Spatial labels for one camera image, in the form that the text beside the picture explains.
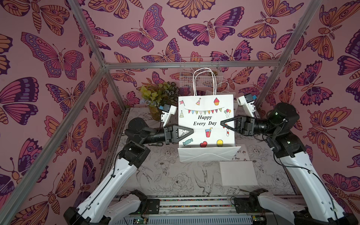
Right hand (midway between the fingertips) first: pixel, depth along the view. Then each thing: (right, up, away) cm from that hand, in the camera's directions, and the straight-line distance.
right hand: (224, 124), depth 51 cm
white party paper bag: (+20, -29, +34) cm, 49 cm away
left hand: (-12, -4, 0) cm, 12 cm away
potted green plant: (-33, +19, +47) cm, 60 cm away
